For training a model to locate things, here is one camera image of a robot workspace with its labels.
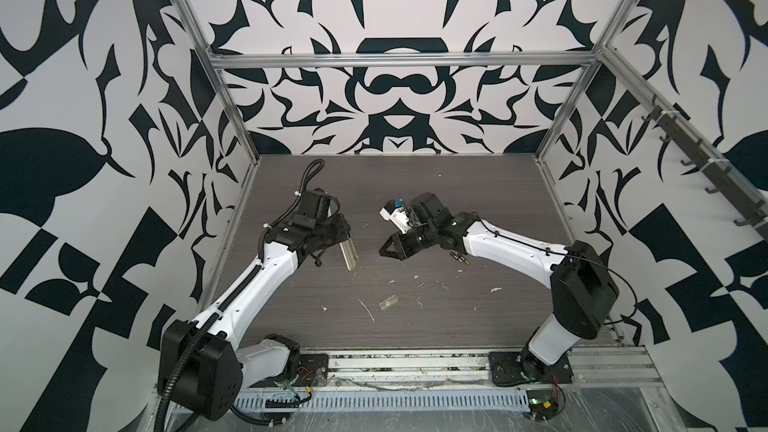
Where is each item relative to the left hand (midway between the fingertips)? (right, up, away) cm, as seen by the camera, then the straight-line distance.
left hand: (348, 222), depth 81 cm
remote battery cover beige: (+11, -23, +4) cm, 26 cm away
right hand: (+9, -7, -2) cm, 12 cm away
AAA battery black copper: (+33, -13, +11) cm, 37 cm away
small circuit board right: (+47, -41, -11) cm, 63 cm away
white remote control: (+1, -8, -3) cm, 8 cm away
